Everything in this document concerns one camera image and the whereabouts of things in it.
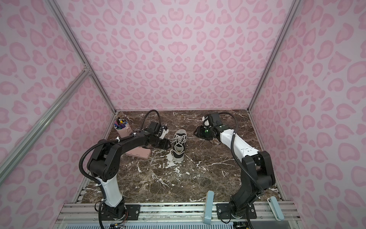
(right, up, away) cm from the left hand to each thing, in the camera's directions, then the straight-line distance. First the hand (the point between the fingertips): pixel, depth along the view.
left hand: (168, 143), depth 95 cm
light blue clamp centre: (+24, -28, -25) cm, 44 cm away
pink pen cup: (-31, +7, +3) cm, 31 cm away
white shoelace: (+8, +2, 0) cm, 8 cm away
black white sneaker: (+6, -7, -7) cm, 12 cm away
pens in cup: (-32, +13, 0) cm, 34 cm away
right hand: (+19, +8, -9) cm, 22 cm away
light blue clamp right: (+56, -29, -25) cm, 68 cm away
